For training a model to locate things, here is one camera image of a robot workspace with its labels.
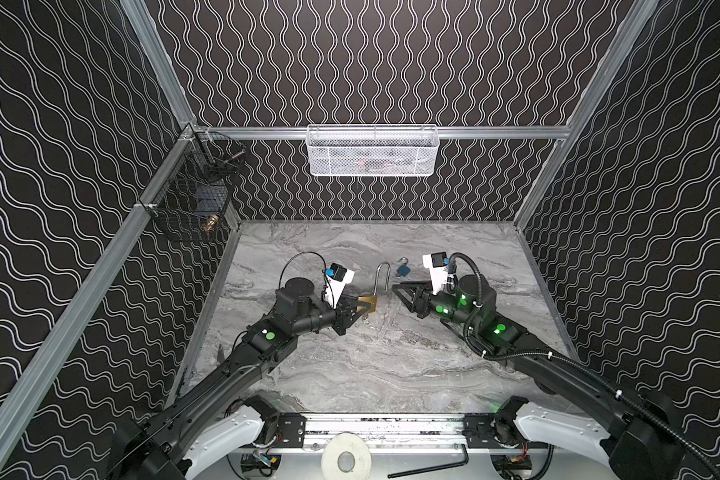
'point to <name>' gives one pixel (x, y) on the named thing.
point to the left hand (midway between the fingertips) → (374, 306)
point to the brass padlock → (372, 299)
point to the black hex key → (434, 468)
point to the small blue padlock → (404, 269)
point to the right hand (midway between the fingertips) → (397, 287)
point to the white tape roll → (346, 442)
